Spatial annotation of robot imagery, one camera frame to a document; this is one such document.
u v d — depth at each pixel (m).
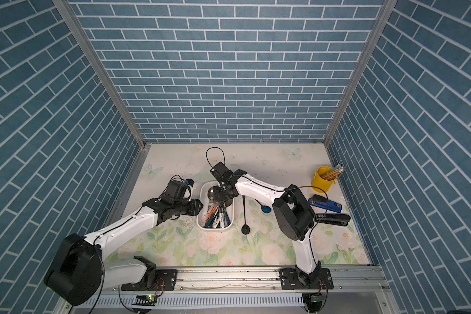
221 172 0.72
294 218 0.50
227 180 0.69
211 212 0.91
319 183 0.94
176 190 0.67
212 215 0.89
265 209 0.92
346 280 0.76
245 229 0.86
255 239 0.85
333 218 0.85
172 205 0.66
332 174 0.92
